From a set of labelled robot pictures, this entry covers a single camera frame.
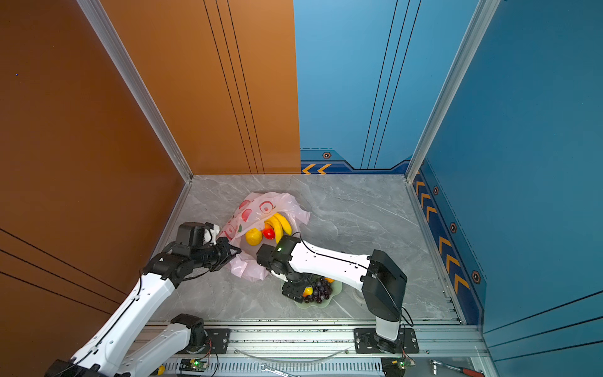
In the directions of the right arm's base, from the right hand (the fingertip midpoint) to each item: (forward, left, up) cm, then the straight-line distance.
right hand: (305, 287), depth 76 cm
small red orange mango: (+23, +15, -4) cm, 28 cm away
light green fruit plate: (+1, -11, -3) cm, 11 cm away
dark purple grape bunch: (-1, -6, -1) cm, 6 cm away
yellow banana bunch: (+26, +11, -3) cm, 29 cm away
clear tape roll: (0, -18, -7) cm, 20 cm away
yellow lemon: (+21, +21, -3) cm, 29 cm away
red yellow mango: (-3, -1, +4) cm, 5 cm away
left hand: (+11, +21, +8) cm, 25 cm away
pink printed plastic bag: (+26, +21, +6) cm, 34 cm away
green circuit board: (-20, +34, -10) cm, 41 cm away
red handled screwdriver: (-21, -50, -9) cm, 56 cm away
